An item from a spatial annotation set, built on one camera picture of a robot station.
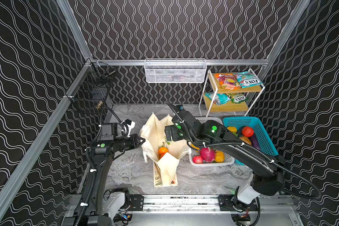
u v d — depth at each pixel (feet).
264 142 2.97
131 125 2.25
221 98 3.25
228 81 2.69
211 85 2.84
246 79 2.70
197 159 2.77
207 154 2.75
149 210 2.40
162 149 2.88
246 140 3.09
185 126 1.48
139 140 2.36
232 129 3.28
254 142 3.11
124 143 2.01
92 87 3.19
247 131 3.09
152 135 2.64
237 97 3.27
